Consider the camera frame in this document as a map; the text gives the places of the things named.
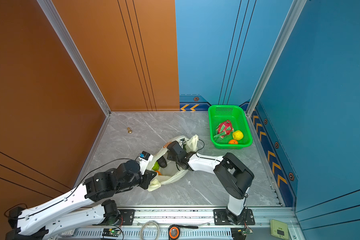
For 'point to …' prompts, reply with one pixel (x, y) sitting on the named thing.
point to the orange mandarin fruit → (233, 141)
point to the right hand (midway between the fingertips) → (168, 153)
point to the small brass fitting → (129, 131)
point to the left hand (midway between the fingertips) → (157, 173)
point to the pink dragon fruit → (223, 129)
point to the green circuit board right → (238, 233)
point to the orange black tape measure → (174, 230)
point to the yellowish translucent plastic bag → (172, 172)
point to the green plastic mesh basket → (218, 114)
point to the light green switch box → (279, 229)
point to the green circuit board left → (109, 232)
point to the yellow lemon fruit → (238, 135)
